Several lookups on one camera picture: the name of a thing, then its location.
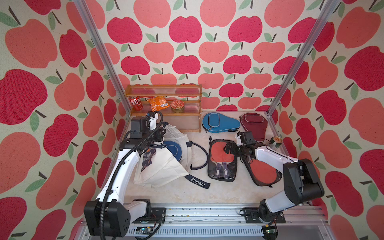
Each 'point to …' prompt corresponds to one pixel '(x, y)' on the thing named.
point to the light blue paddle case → (215, 122)
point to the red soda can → (136, 103)
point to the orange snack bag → (158, 103)
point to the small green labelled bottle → (277, 140)
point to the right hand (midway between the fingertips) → (230, 152)
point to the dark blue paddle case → (174, 148)
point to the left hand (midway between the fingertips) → (166, 131)
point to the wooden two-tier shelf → (191, 94)
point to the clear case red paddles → (222, 166)
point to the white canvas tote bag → (156, 166)
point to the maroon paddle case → (256, 123)
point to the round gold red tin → (177, 106)
